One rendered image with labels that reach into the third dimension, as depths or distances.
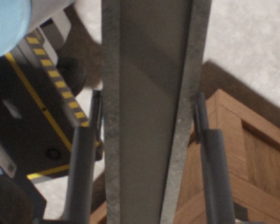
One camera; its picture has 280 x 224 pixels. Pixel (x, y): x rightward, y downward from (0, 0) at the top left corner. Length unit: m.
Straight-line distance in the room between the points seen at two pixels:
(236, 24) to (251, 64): 0.13
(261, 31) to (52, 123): 0.57
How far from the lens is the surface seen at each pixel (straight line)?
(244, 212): 1.01
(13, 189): 0.94
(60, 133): 1.04
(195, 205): 1.08
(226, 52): 1.27
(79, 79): 1.19
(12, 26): 0.32
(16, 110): 1.02
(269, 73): 1.32
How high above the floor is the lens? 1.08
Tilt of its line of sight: 51 degrees down
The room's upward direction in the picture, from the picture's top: 174 degrees counter-clockwise
